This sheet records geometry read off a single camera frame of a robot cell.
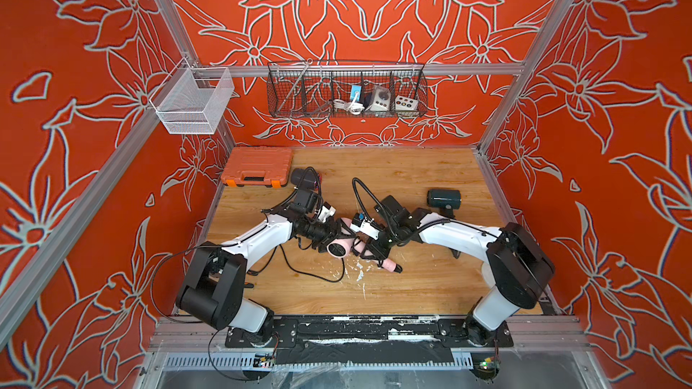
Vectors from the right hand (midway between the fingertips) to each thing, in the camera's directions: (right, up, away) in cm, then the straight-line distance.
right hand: (359, 252), depth 82 cm
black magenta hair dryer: (-20, +23, +21) cm, 36 cm away
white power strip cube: (+17, +49, +10) cm, 53 cm away
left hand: (-4, +5, -2) cm, 6 cm away
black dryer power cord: (-19, -7, +3) cm, 20 cm away
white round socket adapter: (+8, +50, +8) cm, 52 cm away
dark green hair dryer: (+33, +15, +16) cm, 40 cm away
